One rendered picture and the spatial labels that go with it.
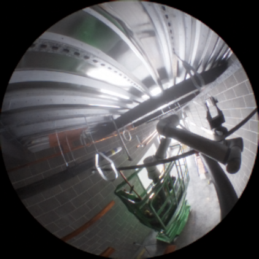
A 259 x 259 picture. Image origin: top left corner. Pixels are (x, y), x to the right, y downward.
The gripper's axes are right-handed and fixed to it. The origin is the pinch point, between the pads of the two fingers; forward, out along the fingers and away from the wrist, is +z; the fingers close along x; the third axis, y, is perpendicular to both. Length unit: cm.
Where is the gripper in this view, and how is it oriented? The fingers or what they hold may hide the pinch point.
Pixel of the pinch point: (210, 104)
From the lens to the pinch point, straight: 55.6
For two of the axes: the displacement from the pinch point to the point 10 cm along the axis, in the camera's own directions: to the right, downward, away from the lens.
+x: 7.7, -3.7, -5.1
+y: 4.9, -1.6, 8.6
